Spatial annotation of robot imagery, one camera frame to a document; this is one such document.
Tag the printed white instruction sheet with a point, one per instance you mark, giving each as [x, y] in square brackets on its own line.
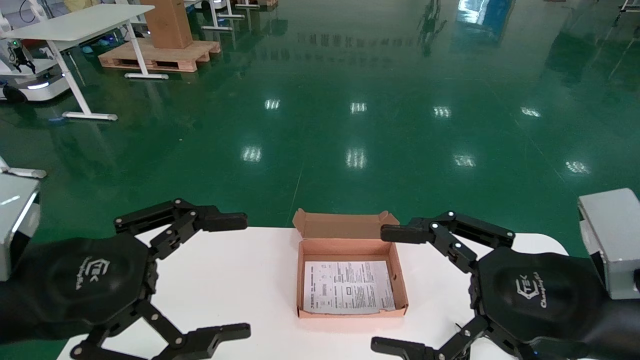
[347, 287]

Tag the brown cardboard storage box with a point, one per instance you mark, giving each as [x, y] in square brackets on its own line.
[350, 245]

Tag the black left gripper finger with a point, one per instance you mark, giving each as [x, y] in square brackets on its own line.
[220, 221]

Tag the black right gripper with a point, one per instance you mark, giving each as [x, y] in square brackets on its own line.
[540, 295]

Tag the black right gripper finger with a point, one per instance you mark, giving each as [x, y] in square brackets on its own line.
[400, 348]
[400, 233]

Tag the white table foot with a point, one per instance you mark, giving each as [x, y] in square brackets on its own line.
[25, 173]

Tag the white table frame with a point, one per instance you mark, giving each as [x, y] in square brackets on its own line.
[247, 4]
[217, 20]
[630, 6]

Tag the grey right wrist camera housing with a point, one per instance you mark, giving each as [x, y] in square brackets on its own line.
[612, 240]

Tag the tall brown cardboard carton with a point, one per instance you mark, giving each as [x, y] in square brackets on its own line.
[167, 22]

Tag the person in yellow clothing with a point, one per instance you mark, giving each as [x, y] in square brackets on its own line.
[80, 5]

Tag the white background mobile robot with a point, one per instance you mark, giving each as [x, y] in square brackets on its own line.
[35, 85]

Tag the wooden pallet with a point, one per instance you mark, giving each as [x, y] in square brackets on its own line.
[165, 55]

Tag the grey left wrist camera housing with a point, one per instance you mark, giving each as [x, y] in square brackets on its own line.
[15, 215]

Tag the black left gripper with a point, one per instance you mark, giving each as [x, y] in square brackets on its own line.
[85, 280]

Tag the grey wrist camera housing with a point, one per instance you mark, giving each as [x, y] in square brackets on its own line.
[15, 215]
[612, 240]

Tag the large white desk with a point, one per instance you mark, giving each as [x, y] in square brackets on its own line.
[75, 22]

